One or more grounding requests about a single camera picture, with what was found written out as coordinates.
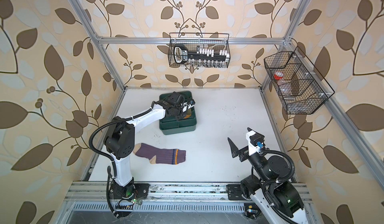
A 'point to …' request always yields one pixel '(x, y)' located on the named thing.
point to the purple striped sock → (157, 155)
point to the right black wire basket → (302, 86)
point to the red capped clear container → (278, 75)
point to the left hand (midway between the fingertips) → (183, 109)
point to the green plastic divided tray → (171, 125)
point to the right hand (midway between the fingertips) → (240, 135)
